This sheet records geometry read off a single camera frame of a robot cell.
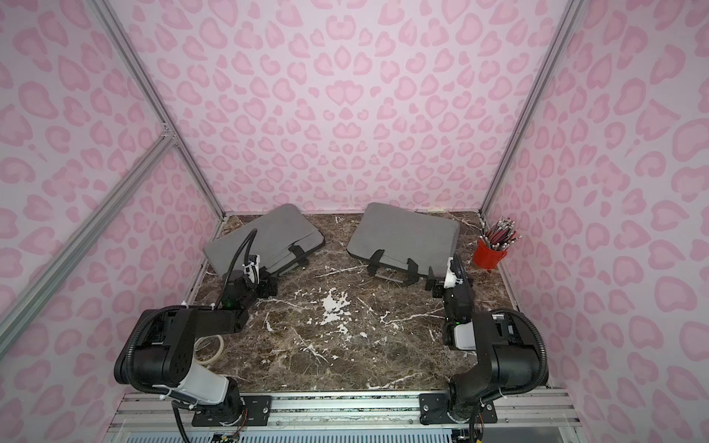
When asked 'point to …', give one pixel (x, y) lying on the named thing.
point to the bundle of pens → (501, 234)
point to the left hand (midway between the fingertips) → (265, 270)
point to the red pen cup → (486, 257)
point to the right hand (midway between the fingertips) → (446, 267)
